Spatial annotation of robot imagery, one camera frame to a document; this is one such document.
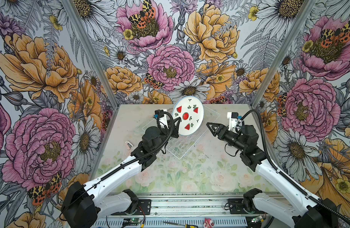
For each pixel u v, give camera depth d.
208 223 0.66
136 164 0.52
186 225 0.69
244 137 0.56
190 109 0.73
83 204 0.38
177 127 0.69
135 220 0.71
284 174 0.48
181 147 0.91
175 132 0.62
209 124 0.70
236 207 0.73
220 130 0.65
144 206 0.74
